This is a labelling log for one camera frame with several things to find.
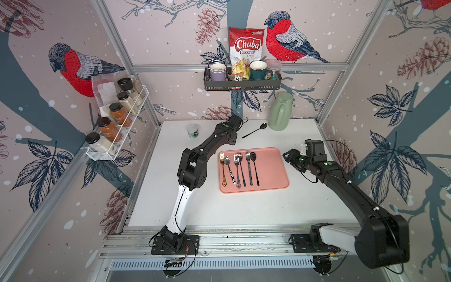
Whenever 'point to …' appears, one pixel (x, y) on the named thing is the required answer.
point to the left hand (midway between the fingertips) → (230, 134)
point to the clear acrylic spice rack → (142, 90)
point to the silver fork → (236, 160)
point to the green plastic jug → (280, 112)
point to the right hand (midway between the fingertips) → (285, 154)
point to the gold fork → (224, 181)
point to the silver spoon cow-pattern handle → (227, 160)
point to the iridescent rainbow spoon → (240, 159)
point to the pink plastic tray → (251, 169)
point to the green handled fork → (248, 156)
